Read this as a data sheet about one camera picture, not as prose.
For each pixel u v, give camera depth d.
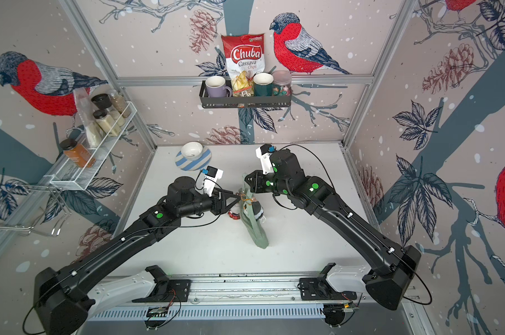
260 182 0.58
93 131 0.72
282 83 0.83
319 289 0.65
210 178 0.62
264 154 0.60
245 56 0.79
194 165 1.11
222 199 0.63
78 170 0.71
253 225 0.72
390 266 0.38
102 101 0.78
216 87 0.81
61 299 0.37
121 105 0.85
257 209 0.76
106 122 0.76
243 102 0.87
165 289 0.67
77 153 0.68
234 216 0.82
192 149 1.14
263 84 0.80
